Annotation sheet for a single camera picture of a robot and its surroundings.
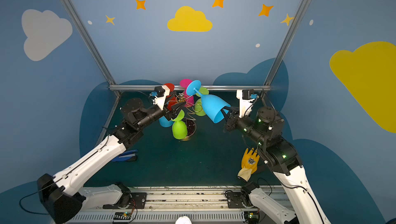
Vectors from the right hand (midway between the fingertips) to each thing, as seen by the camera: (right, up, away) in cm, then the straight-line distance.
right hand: (224, 105), depth 57 cm
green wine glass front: (-20, -11, +20) cm, 30 cm away
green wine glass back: (-10, -1, +29) cm, 31 cm away
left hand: (-19, +5, +8) cm, 21 cm away
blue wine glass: (-28, -9, +24) cm, 38 cm away
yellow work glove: (+19, -32, +29) cm, 47 cm away
